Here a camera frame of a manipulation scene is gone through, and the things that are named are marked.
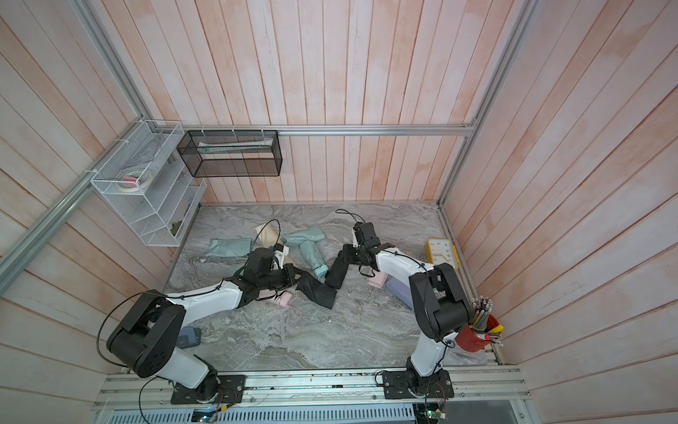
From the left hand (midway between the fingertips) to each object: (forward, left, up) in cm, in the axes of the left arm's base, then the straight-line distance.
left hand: (307, 277), depth 87 cm
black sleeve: (-2, -3, -5) cm, 6 cm away
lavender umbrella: (-2, -32, -5) cm, 33 cm away
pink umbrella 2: (+2, -25, -5) cm, 26 cm away
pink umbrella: (-5, +8, -5) cm, 11 cm away
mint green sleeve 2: (+23, +2, -6) cm, 24 cm away
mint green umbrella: (+13, -1, -4) cm, 13 cm away
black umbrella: (+6, -11, -7) cm, 14 cm away
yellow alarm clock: (+15, -52, -5) cm, 54 cm away
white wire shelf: (+10, +43, +20) cm, 49 cm away
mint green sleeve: (+17, +34, -7) cm, 38 cm away
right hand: (+12, -14, -2) cm, 18 cm away
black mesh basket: (+35, +27, +25) cm, 51 cm away
